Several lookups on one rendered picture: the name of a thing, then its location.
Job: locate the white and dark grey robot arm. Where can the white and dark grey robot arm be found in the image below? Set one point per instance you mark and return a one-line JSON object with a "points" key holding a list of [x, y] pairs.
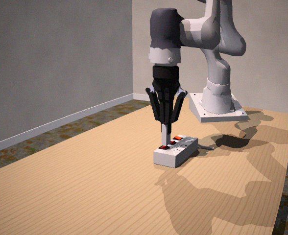
{"points": [[169, 31]]}

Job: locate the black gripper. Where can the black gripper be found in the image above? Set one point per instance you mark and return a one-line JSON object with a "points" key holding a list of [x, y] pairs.
{"points": [[166, 84]]}

